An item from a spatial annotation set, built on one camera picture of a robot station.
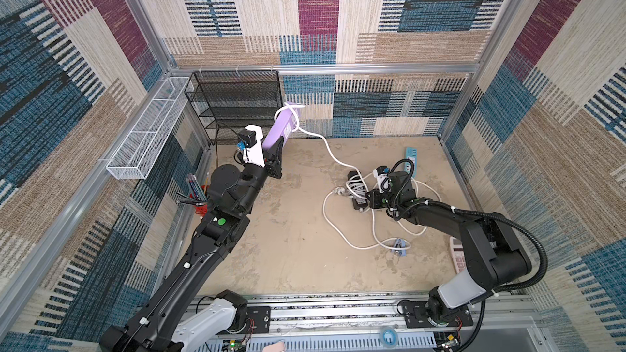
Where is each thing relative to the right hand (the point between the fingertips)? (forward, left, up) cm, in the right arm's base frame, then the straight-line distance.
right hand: (371, 197), depth 95 cm
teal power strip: (+24, -22, -2) cm, 33 cm away
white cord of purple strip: (+3, +11, +16) cm, 20 cm away
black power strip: (-2, +5, -1) cm, 6 cm away
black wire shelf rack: (+39, +59, +16) cm, 72 cm away
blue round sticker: (-44, 0, -5) cm, 44 cm away
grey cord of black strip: (+1, +5, +2) cm, 5 cm away
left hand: (-5, +30, +38) cm, 49 cm away
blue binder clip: (-18, -8, -3) cm, 20 cm away
